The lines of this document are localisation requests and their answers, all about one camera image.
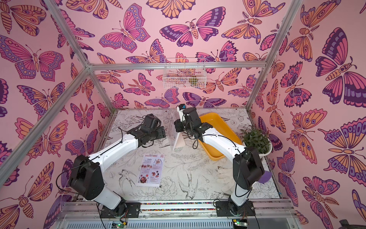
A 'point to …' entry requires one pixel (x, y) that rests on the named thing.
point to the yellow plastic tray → (214, 119)
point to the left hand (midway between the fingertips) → (163, 131)
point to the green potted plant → (259, 140)
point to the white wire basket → (184, 73)
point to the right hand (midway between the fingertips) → (176, 121)
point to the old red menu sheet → (150, 170)
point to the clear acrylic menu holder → (177, 140)
